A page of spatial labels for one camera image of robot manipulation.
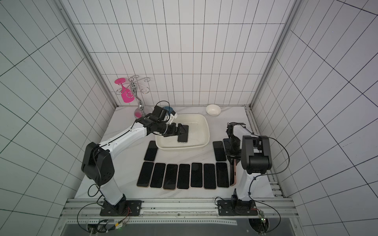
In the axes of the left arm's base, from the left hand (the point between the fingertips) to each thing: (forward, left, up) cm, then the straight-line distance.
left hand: (179, 135), depth 83 cm
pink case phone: (-20, +4, -15) cm, 26 cm away
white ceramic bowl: (+32, -24, -12) cm, 42 cm away
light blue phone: (-4, -29, -6) cm, 30 cm away
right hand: (-10, -31, -14) cm, 35 cm away
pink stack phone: (-18, -30, -10) cm, 36 cm away
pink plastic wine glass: (+34, +41, 0) cm, 53 cm away
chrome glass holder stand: (+30, +30, +12) cm, 44 cm away
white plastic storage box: (+11, -13, -13) cm, 21 cm away
